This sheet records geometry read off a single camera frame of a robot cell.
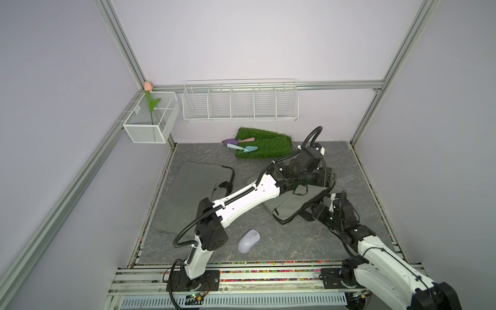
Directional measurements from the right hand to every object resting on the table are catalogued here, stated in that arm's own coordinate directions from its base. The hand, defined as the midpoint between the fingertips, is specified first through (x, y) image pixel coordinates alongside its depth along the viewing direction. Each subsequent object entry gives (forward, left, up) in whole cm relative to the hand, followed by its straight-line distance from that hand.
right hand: (313, 207), depth 87 cm
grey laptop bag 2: (+4, +9, 0) cm, 10 cm away
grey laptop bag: (+15, +58, -3) cm, 60 cm away
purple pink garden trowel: (+47, +39, -4) cm, 61 cm away
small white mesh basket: (+30, +79, +24) cm, 88 cm away
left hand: (+1, -1, +23) cm, 23 cm away
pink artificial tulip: (+42, +75, +29) cm, 91 cm away
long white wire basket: (+48, +34, +24) cm, 64 cm away
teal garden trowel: (+40, +31, -4) cm, 51 cm away
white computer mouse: (-12, +29, -4) cm, 32 cm away
